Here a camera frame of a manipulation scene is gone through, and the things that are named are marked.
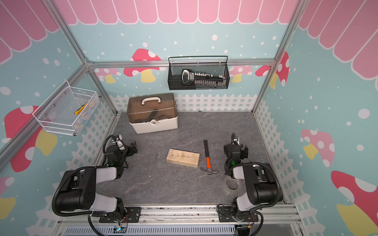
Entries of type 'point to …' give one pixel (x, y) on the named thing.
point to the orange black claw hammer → (209, 170)
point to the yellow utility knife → (80, 109)
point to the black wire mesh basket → (174, 72)
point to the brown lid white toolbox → (152, 113)
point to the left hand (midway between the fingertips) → (130, 144)
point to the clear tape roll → (231, 185)
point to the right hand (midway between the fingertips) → (237, 144)
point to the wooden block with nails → (183, 158)
